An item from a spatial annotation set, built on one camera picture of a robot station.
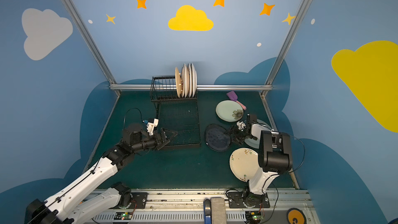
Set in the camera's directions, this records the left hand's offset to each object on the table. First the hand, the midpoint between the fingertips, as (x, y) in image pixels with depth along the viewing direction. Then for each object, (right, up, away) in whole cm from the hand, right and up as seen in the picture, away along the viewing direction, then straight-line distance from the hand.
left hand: (175, 138), depth 72 cm
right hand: (+30, -3, +23) cm, 38 cm away
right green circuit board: (+37, -37, 0) cm, 52 cm away
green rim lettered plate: (+9, +28, +7) cm, 30 cm away
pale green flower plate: (+33, +12, +40) cm, 53 cm away
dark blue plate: (+22, -5, +24) cm, 33 cm away
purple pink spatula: (+37, +23, +48) cm, 65 cm away
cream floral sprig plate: (+37, -18, +16) cm, 44 cm away
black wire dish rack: (-4, +7, +35) cm, 36 cm away
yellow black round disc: (+56, -37, 0) cm, 67 cm away
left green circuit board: (-24, -36, -1) cm, 43 cm away
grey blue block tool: (+18, -33, -3) cm, 38 cm away
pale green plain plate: (+40, +6, -7) cm, 41 cm away
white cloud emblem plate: (+5, +28, +7) cm, 30 cm away
